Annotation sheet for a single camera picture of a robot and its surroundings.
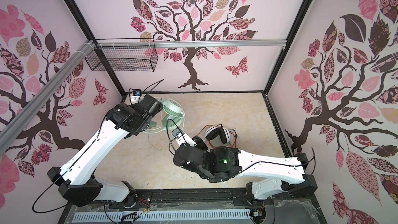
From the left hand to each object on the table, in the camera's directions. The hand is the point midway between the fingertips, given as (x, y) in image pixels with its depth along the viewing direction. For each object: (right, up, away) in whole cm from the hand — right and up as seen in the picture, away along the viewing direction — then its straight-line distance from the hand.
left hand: (132, 115), depth 67 cm
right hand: (+24, -10, -7) cm, 27 cm away
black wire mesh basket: (-11, +36, +27) cm, 47 cm away
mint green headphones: (+19, 0, -1) cm, 19 cm away
